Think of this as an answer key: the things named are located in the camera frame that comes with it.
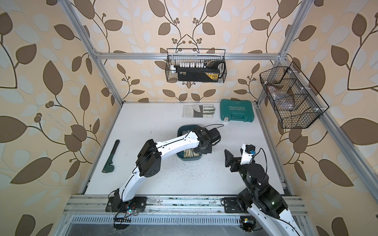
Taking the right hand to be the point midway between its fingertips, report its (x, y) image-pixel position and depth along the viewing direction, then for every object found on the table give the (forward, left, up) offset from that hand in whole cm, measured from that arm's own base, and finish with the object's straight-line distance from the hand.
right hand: (233, 150), depth 71 cm
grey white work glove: (+45, +13, -20) cm, 51 cm away
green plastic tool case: (+41, -14, -17) cm, 47 cm away
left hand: (+6, +11, -14) cm, 19 cm away
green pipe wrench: (+2, +71, -20) cm, 74 cm away
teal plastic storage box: (+7, +23, -18) cm, 30 cm away
